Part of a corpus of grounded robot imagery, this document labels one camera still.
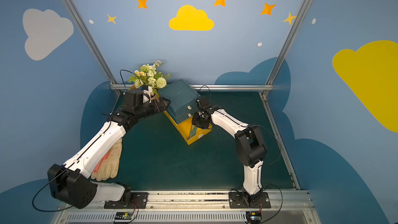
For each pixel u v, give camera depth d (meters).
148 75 0.88
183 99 0.90
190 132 0.98
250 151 0.50
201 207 0.73
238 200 0.75
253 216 0.72
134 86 1.04
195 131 0.99
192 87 1.15
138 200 0.74
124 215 0.72
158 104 0.69
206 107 0.74
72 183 0.39
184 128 1.00
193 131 0.99
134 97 0.59
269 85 1.16
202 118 0.79
